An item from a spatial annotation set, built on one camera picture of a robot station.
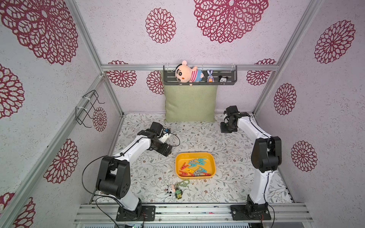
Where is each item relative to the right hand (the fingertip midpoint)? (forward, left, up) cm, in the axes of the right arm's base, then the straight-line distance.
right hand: (223, 127), depth 97 cm
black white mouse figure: (+20, +2, +24) cm, 31 cm away
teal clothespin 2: (-23, +21, -9) cm, 33 cm away
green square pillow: (+14, +25, +9) cm, 30 cm away
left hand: (-17, +39, -1) cm, 43 cm away
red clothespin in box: (-25, +26, -9) cm, 37 cm away
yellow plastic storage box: (-29, +24, -9) cm, 38 cm away
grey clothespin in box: (-28, +18, -10) cm, 35 cm away
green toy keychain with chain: (-40, +29, -8) cm, 50 cm away
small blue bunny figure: (+21, +10, +26) cm, 35 cm away
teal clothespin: (-21, +15, -9) cm, 28 cm away
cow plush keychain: (-39, +33, -7) cm, 52 cm away
